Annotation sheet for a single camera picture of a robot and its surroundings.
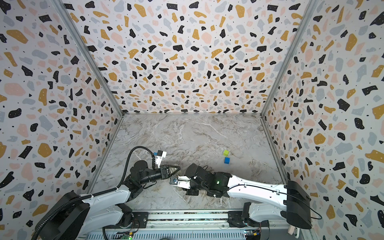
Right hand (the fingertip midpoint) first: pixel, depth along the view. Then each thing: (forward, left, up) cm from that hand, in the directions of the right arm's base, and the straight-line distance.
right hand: (178, 180), depth 71 cm
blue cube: (+19, -27, -17) cm, 37 cm away
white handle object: (-18, -54, -15) cm, 59 cm away
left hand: (+5, 0, 0) cm, 5 cm away
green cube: (+24, -26, -15) cm, 39 cm away
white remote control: (-4, 0, +11) cm, 12 cm away
